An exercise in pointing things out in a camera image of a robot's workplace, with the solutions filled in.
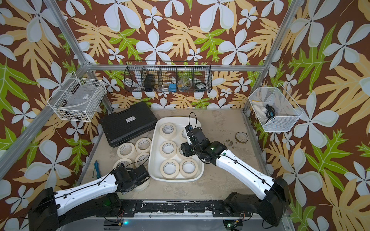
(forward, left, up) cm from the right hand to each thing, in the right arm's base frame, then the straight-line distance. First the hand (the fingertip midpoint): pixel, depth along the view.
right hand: (183, 145), depth 78 cm
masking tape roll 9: (-4, +35, -15) cm, 39 cm away
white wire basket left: (+20, +59, +17) cm, 64 cm away
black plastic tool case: (+25, +41, -11) cm, 49 cm away
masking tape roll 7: (+7, +11, -18) cm, 22 cm away
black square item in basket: (+40, -11, +9) cm, 42 cm away
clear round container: (+39, 0, +12) cm, 41 cm away
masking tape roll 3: (+19, 0, -17) cm, 26 cm away
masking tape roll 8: (+6, +39, -18) cm, 43 cm away
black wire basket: (+47, +10, +13) cm, 50 cm away
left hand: (-14, +27, -17) cm, 35 cm away
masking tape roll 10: (-17, +23, -14) cm, 32 cm away
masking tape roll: (+23, +12, -17) cm, 31 cm away
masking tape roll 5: (-6, +9, -18) cm, 21 cm away
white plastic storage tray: (+1, +18, -18) cm, 26 cm away
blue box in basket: (+37, +7, +10) cm, 40 cm away
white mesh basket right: (+20, -55, +8) cm, 59 cm away
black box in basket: (+45, +24, +10) cm, 52 cm away
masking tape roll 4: (-5, +23, -6) cm, 24 cm away
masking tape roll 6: (-6, -3, -18) cm, 19 cm away
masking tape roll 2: (+11, +28, -18) cm, 35 cm away
